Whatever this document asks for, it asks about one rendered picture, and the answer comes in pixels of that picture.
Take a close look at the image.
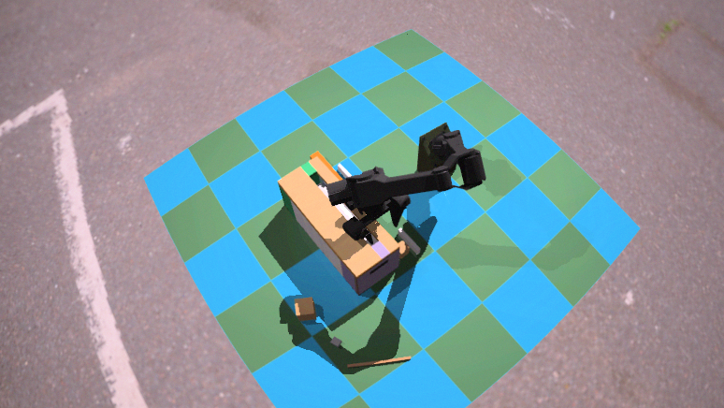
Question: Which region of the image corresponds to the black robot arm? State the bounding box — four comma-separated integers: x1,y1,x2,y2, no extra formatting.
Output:
326,130,486,215

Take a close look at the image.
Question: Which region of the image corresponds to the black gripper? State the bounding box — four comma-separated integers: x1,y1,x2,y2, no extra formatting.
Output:
342,195,411,245

